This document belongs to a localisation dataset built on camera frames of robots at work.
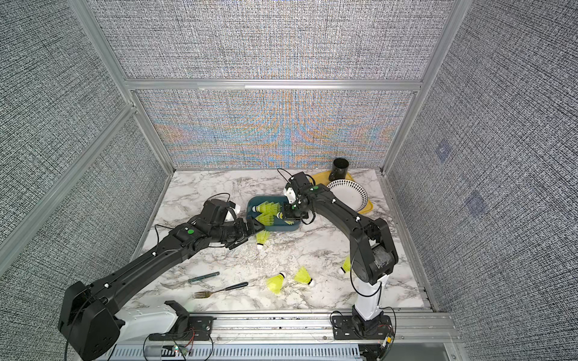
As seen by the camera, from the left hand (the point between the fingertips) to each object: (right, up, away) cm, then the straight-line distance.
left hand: (262, 231), depth 76 cm
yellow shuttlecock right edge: (+31, -14, +10) cm, 36 cm away
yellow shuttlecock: (0, +6, +24) cm, 24 cm away
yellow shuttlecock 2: (0, +3, +20) cm, 21 cm away
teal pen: (-23, -19, +7) cm, 31 cm away
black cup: (+34, +24, +33) cm, 53 cm away
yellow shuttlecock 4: (+5, -20, +6) cm, 21 cm away
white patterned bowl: (+39, +13, +32) cm, 52 cm away
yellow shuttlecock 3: (+14, -18, +6) cm, 23 cm away
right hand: (+7, +6, +11) cm, 14 cm away
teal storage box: (+5, +1, +13) cm, 14 cm away
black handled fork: (-21, -23, +4) cm, 32 cm away
